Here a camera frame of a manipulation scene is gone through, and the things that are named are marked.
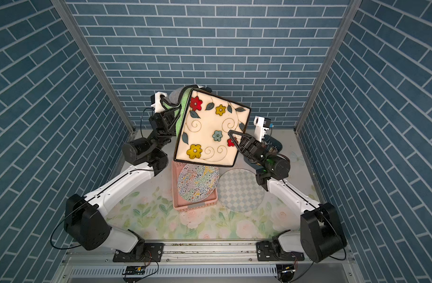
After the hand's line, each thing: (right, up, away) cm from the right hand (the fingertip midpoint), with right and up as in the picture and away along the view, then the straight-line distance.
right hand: (232, 140), depth 55 cm
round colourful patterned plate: (-17, -21, +36) cm, 45 cm away
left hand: (-12, +5, -9) cm, 16 cm away
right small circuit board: (+23, -53, +16) cm, 60 cm away
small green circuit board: (-39, -53, +17) cm, 69 cm away
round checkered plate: (+5, -26, +37) cm, 46 cm away
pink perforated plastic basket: (-25, -31, +34) cm, 52 cm away
